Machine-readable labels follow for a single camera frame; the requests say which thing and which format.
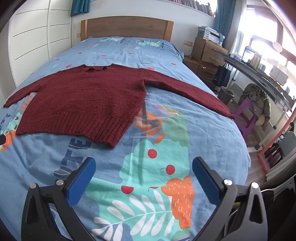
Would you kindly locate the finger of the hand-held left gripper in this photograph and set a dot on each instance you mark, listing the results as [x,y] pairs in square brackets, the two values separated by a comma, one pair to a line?
[2,141]

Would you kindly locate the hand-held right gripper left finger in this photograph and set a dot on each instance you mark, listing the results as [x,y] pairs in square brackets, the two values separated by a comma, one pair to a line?
[81,183]

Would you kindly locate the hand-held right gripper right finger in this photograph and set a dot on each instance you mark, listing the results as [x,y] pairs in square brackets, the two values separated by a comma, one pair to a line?
[205,183]

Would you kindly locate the dark red knitted sweater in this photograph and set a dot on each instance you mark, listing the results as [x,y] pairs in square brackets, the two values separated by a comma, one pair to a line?
[87,99]

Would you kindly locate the blue printed bedspread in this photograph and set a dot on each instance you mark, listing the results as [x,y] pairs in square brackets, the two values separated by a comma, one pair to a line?
[161,143]

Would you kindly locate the purple stool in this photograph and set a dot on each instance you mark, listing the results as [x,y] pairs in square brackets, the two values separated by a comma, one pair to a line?
[246,115]

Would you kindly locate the grey waste bin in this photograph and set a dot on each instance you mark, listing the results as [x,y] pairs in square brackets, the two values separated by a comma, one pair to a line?
[225,95]

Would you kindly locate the olive jacket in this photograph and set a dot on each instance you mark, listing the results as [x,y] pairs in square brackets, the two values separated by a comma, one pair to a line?
[259,99]

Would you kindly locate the dark tote bag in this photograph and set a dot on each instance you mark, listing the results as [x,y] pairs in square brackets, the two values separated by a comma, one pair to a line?
[222,76]

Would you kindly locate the white wardrobe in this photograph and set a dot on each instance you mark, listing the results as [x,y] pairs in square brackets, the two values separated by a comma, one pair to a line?
[34,34]

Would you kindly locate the low wooden dresser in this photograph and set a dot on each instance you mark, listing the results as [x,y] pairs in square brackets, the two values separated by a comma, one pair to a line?
[201,69]

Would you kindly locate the grey desk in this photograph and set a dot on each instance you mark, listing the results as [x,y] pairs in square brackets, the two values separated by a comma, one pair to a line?
[254,71]

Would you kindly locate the tall wooden chest of drawers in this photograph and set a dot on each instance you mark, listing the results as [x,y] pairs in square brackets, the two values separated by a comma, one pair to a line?
[208,52]

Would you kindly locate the grey printer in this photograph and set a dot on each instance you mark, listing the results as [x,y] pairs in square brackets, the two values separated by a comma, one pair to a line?
[210,34]

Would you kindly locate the pink round lamp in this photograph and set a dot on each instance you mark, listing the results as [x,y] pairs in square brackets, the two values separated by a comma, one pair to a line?
[277,46]

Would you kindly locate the teal curtain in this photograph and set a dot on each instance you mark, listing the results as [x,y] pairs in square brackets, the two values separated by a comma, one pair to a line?
[79,7]

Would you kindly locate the wooden headboard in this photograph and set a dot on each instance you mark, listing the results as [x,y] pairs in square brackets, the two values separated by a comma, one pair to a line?
[127,26]

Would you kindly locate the blue curtain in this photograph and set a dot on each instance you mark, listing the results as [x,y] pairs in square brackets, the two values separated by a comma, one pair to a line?
[227,18]

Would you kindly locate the row of books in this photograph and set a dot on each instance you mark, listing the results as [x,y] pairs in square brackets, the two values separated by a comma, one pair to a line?
[196,4]

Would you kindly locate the red metal frame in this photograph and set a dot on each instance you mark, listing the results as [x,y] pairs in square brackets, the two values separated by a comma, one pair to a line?
[263,160]

